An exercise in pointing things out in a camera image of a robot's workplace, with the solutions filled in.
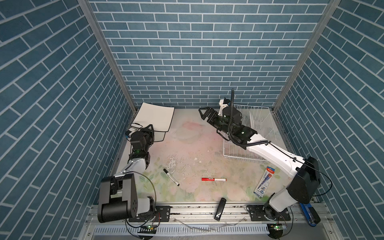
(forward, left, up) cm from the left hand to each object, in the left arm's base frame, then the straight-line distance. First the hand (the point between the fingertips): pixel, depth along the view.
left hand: (154, 122), depth 85 cm
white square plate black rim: (-5, -2, -6) cm, 8 cm away
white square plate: (+8, -1, -4) cm, 9 cm away
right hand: (-3, -27, +12) cm, 29 cm away
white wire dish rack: (+17, -74, -18) cm, 78 cm away
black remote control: (-41, -36, -17) cm, 57 cm away
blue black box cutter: (-44, -80, -17) cm, 93 cm away
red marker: (-26, -35, -20) cm, 48 cm away
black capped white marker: (-22, -8, -21) cm, 32 cm away
